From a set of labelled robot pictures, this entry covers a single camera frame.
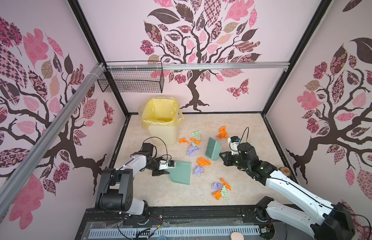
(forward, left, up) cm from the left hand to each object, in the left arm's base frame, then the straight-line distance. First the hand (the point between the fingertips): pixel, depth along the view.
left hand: (166, 168), depth 89 cm
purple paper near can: (+12, -16, -1) cm, 20 cm away
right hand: (+3, -31, +15) cm, 35 cm away
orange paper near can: (+19, -20, +1) cm, 28 cm away
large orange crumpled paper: (+27, -39, 0) cm, 47 cm away
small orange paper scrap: (+21, -10, -1) cm, 23 cm away
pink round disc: (-33, -36, +1) cm, 49 cm away
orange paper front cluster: (-15, -30, 0) cm, 33 cm away
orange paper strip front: (-9, -35, 0) cm, 36 cm away
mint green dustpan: (-2, -9, -2) cm, 10 cm away
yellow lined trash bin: (+35, +5, +10) cm, 37 cm away
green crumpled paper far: (+27, -20, 0) cm, 33 cm away
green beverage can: (-6, -66, +10) cm, 67 cm away
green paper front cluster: (-13, -33, 0) cm, 36 cm away
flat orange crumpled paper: (+4, -23, 0) cm, 23 cm away
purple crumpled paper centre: (-1, -20, +1) cm, 20 cm away
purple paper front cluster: (-10, -30, 0) cm, 32 cm away
